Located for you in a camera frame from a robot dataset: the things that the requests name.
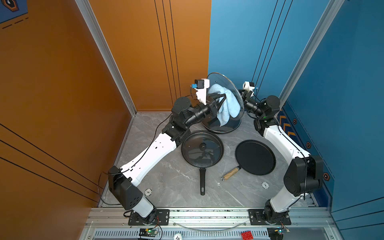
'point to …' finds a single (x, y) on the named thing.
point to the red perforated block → (247, 235)
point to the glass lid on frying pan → (202, 149)
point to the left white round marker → (148, 192)
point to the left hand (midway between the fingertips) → (225, 93)
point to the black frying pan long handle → (203, 170)
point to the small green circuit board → (148, 232)
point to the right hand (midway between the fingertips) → (228, 94)
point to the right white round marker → (265, 185)
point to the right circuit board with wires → (282, 229)
